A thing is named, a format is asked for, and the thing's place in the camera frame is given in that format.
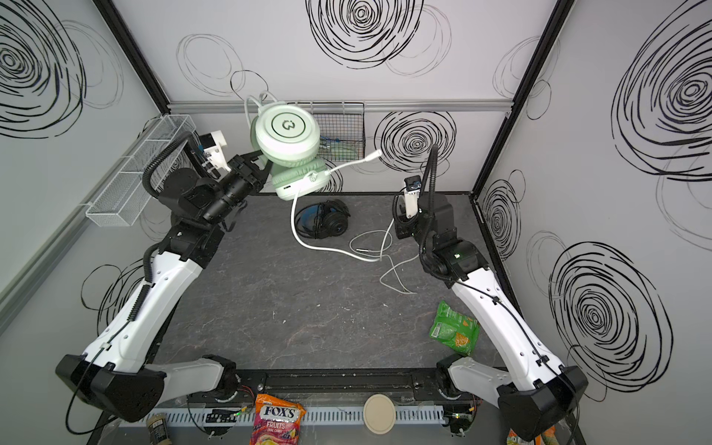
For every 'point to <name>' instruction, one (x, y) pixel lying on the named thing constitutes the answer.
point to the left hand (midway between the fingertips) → (276, 149)
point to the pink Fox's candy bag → (276, 421)
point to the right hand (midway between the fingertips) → (400, 204)
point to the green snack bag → (454, 329)
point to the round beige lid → (379, 413)
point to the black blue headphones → (322, 220)
